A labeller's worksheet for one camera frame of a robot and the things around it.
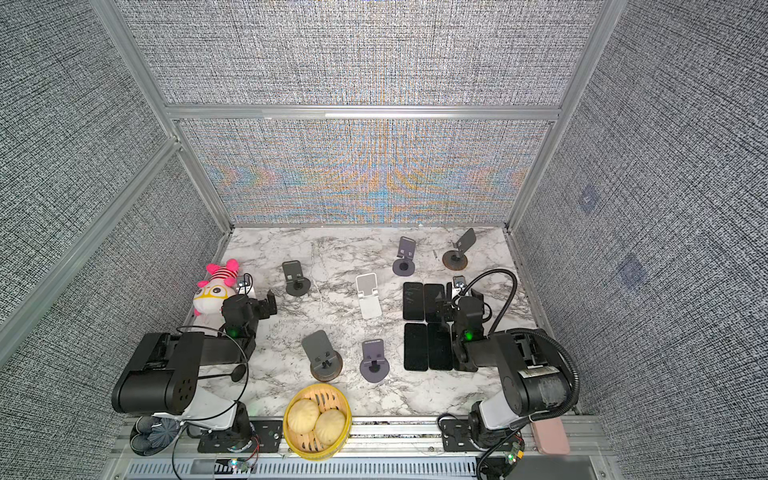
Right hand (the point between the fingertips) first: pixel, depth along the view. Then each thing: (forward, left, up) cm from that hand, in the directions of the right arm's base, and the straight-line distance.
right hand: (459, 290), depth 93 cm
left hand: (-1, +64, +1) cm, 64 cm away
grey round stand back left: (+6, +53, -5) cm, 54 cm away
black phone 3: (+4, +2, -6) cm, 7 cm away
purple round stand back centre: (+14, +16, -5) cm, 22 cm away
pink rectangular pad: (-39, -16, -5) cm, 42 cm away
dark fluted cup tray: (-39, +79, -3) cm, 88 cm away
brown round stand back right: (+17, -2, -5) cm, 17 cm away
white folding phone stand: (0, +29, -2) cm, 29 cm away
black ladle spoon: (-24, +65, -5) cm, 69 cm away
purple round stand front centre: (-22, +26, -6) cm, 35 cm away
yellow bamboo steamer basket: (-41, +42, -4) cm, 59 cm away
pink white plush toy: (-2, +77, +2) cm, 77 cm away
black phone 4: (-25, +5, +10) cm, 28 cm away
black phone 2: (+7, +7, -10) cm, 14 cm away
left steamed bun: (-36, +43, +1) cm, 56 cm away
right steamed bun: (-38, +36, 0) cm, 52 cm away
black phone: (0, +14, -6) cm, 15 cm away
